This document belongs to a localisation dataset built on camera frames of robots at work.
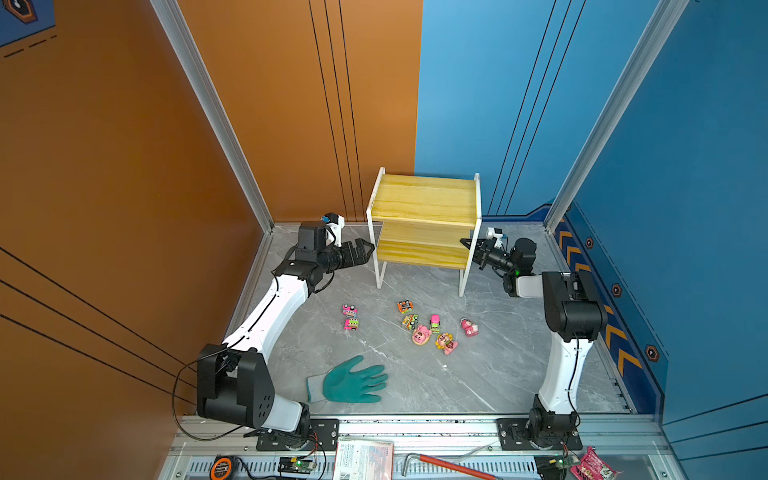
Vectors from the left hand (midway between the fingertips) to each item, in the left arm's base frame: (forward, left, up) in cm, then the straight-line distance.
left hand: (363, 246), depth 83 cm
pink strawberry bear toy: (-15, -31, -20) cm, 40 cm away
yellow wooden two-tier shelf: (0, -16, +10) cm, 19 cm away
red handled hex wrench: (-48, -20, -23) cm, 56 cm away
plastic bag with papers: (-48, -2, -19) cm, 51 cm away
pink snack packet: (-48, -55, -21) cm, 76 cm away
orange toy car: (-7, -12, -21) cm, 25 cm away
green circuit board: (-48, +14, -25) cm, 56 cm away
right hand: (+7, -29, -6) cm, 31 cm away
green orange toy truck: (-12, -14, -21) cm, 28 cm away
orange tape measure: (-49, +29, -20) cm, 61 cm away
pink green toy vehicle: (-12, -22, -21) cm, 33 cm away
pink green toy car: (-14, +4, -20) cm, 25 cm away
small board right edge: (-48, -47, -23) cm, 71 cm away
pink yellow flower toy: (-19, -24, -20) cm, 36 cm away
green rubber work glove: (-30, +5, -22) cm, 38 cm away
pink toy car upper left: (-9, +5, -21) cm, 23 cm away
